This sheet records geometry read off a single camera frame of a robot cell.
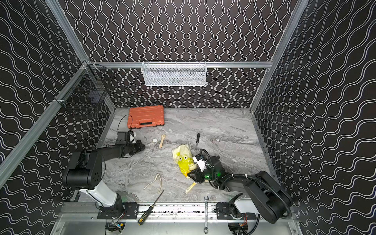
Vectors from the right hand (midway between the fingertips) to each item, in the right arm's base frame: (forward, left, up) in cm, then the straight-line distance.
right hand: (190, 172), depth 85 cm
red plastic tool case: (+41, +32, +4) cm, 52 cm away
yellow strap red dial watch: (-5, -2, -3) cm, 6 cm away
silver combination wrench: (-27, -7, -3) cm, 28 cm away
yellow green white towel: (+10, +5, +2) cm, 11 cm away
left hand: (+18, +28, +1) cm, 33 cm away
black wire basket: (+40, +67, +24) cm, 82 cm away
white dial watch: (+23, +25, 0) cm, 34 cm away
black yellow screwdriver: (-20, +22, -1) cm, 30 cm away
